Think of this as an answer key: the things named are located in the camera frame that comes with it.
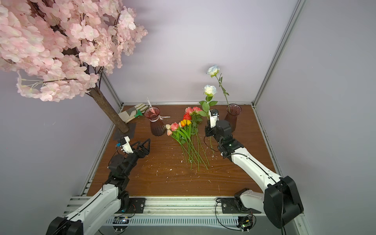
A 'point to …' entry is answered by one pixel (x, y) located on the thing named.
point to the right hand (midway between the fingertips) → (209, 118)
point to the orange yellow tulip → (185, 123)
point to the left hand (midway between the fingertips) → (146, 140)
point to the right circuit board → (245, 223)
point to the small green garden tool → (138, 113)
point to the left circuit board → (120, 223)
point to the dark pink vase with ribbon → (157, 127)
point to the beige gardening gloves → (128, 115)
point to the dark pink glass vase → (233, 110)
